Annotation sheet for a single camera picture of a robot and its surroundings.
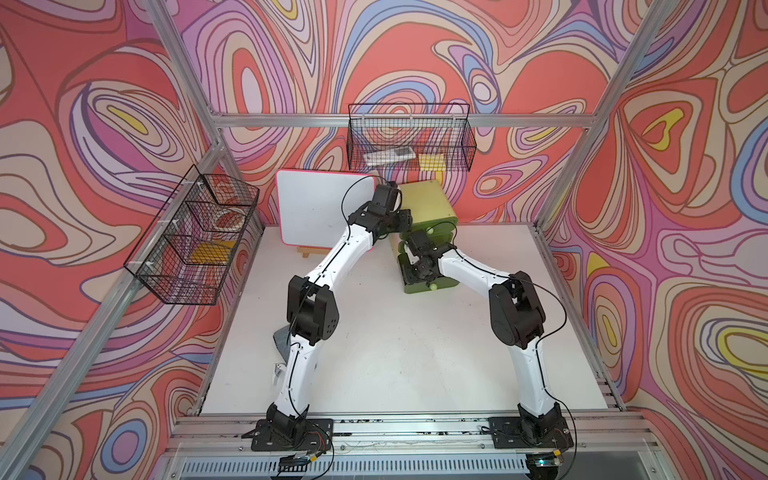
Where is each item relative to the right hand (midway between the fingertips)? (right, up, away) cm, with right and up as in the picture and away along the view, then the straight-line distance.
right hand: (413, 282), depth 99 cm
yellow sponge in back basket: (+5, +38, -8) cm, 39 cm away
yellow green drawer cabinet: (+5, +22, -6) cm, 24 cm away
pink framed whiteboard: (-34, +25, +3) cm, 43 cm away
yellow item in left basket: (-51, +10, -28) cm, 59 cm away
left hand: (-2, +20, -7) cm, 22 cm away
